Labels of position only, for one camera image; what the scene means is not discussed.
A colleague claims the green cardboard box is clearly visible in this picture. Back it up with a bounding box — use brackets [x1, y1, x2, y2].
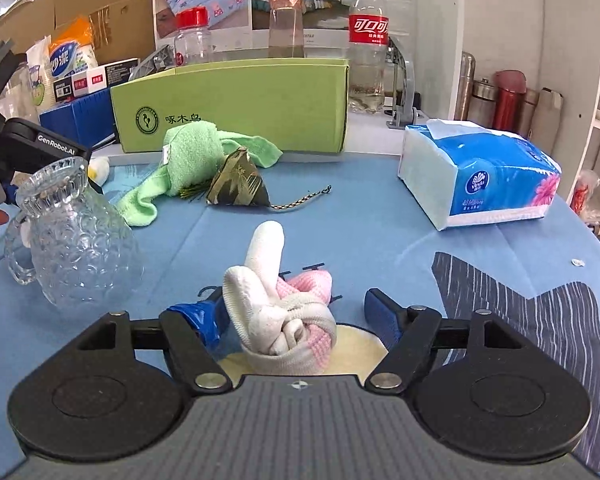
[110, 57, 352, 155]

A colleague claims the slim silver thermos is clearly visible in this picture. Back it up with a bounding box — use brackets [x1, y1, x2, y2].
[454, 51, 477, 122]

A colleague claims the white shelf unit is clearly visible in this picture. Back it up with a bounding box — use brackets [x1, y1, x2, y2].
[415, 0, 600, 261]

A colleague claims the pink white sock bundle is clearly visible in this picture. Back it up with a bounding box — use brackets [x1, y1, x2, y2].
[222, 221, 337, 376]

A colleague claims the clear plastic jar black lid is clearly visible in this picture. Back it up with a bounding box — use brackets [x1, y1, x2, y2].
[0, 62, 43, 123]

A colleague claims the grey metal clamp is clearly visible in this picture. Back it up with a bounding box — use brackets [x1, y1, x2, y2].
[129, 44, 176, 83]
[384, 40, 422, 131]

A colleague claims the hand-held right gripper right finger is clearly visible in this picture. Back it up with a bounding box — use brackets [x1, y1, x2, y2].
[364, 287, 533, 395]

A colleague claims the white red small box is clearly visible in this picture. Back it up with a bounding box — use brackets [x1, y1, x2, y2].
[52, 71, 106, 107]

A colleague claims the blue floral tissue pack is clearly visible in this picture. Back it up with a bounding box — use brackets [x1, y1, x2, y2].
[397, 119, 562, 232]

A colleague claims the blue printed tablecloth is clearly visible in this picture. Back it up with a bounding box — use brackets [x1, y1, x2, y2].
[0, 150, 600, 480]

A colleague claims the clear jar red cap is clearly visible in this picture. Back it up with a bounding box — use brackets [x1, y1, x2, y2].
[173, 7, 215, 67]

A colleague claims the orange blue wipes package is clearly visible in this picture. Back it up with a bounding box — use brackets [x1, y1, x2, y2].
[49, 16, 100, 81]

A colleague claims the pinkish steel thermos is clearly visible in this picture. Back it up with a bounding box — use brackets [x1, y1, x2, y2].
[517, 88, 540, 138]

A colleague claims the plastic cup stack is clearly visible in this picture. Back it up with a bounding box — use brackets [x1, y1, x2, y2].
[27, 37, 56, 108]

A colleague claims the cola bottle red cap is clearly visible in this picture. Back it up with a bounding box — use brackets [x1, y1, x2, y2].
[347, 0, 391, 114]

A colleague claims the clear glass pitcher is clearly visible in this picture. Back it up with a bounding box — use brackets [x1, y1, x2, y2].
[5, 156, 146, 311]

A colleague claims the green towel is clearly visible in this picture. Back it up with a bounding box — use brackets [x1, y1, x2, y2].
[116, 121, 284, 228]

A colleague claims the green pyramid plush zongzi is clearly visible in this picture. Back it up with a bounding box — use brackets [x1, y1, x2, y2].
[206, 146, 332, 211]

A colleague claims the beige thermos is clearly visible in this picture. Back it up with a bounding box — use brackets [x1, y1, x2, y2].
[530, 87, 563, 156]

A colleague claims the blue box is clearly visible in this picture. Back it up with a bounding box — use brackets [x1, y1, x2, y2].
[39, 91, 117, 151]

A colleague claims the white plush toy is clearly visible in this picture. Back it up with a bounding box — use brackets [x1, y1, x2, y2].
[87, 156, 112, 184]

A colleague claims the brown cardboard box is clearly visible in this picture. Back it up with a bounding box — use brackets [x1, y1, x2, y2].
[0, 0, 156, 68]

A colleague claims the red print plastic bag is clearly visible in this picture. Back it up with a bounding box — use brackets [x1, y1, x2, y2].
[569, 169, 600, 226]

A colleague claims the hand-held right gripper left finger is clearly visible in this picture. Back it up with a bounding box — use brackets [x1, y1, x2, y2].
[72, 292, 233, 395]

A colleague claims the black small box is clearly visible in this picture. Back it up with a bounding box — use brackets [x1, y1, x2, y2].
[100, 58, 142, 86]

